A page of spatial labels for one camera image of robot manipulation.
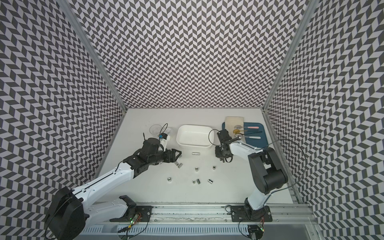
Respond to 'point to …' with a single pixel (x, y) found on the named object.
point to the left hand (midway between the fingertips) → (176, 154)
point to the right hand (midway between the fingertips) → (220, 156)
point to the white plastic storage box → (195, 136)
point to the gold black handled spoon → (237, 131)
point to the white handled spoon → (241, 136)
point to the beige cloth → (231, 121)
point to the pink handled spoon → (239, 126)
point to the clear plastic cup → (155, 130)
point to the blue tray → (262, 142)
